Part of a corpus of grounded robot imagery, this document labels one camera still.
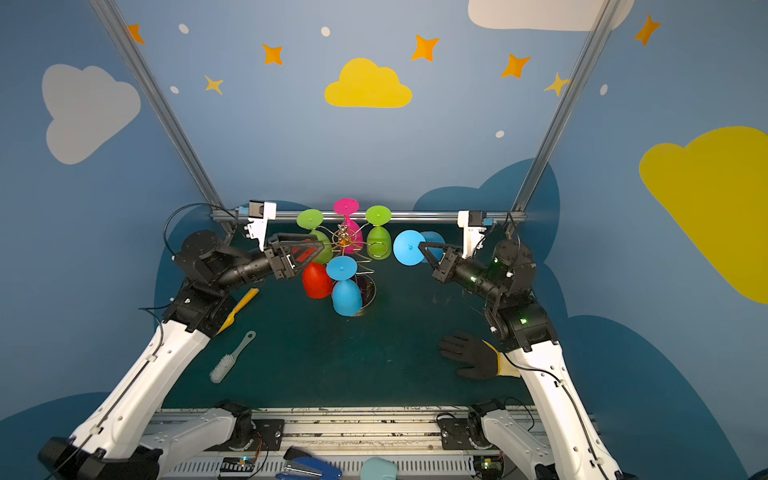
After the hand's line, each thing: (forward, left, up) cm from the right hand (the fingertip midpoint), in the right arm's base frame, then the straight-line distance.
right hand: (423, 243), depth 60 cm
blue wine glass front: (0, +18, -20) cm, 27 cm away
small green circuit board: (-37, +43, -44) cm, 72 cm away
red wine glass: (+2, +26, -18) cm, 32 cm away
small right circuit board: (-34, -20, -45) cm, 60 cm away
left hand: (-2, +21, +2) cm, 21 cm away
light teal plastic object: (-36, +9, -42) cm, 56 cm away
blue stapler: (-36, +27, -40) cm, 60 cm away
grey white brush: (-14, +53, -39) cm, 67 cm away
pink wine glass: (+12, +18, -13) cm, 25 cm away
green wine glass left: (+18, +30, -12) cm, 37 cm away
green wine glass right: (+21, +11, -24) cm, 34 cm away
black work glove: (-8, -18, -40) cm, 45 cm away
